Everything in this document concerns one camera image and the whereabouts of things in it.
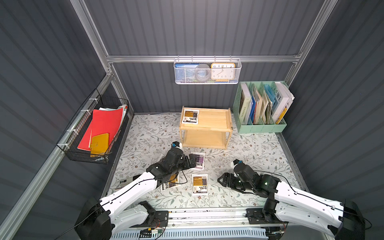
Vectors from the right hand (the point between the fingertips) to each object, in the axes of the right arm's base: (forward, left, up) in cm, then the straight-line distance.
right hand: (223, 181), depth 76 cm
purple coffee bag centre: (+16, +12, -9) cm, 22 cm away
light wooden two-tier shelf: (+37, +3, -6) cm, 38 cm away
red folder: (+22, +61, +22) cm, 68 cm away
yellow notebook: (+9, +58, +21) cm, 62 cm away
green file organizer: (+47, -27, +9) cm, 55 cm away
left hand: (+10, +17, +5) cm, 21 cm away
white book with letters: (+48, -42, +16) cm, 66 cm away
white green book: (+46, -17, +13) cm, 51 cm away
